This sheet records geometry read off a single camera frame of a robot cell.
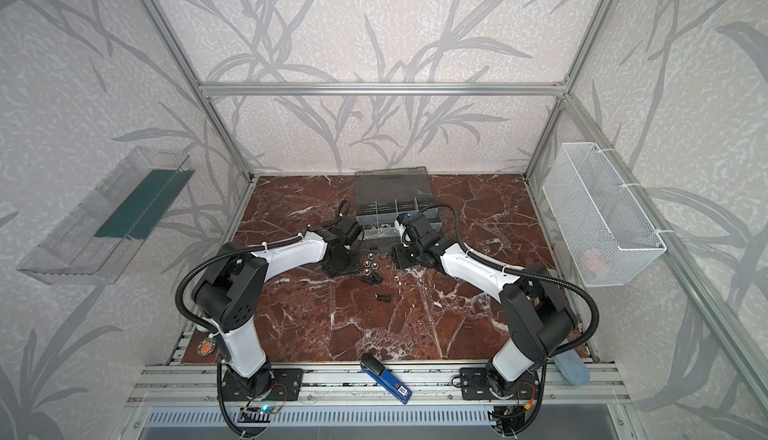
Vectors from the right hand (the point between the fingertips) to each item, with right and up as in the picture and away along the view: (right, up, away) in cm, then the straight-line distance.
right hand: (399, 244), depth 90 cm
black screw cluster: (-8, -11, +2) cm, 13 cm away
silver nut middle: (-10, -9, +4) cm, 15 cm away
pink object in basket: (+48, -1, -16) cm, 51 cm away
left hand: (-13, -6, +5) cm, 15 cm away
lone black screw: (-4, -16, -1) cm, 16 cm away
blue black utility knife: (-3, -29, -19) cm, 35 cm away
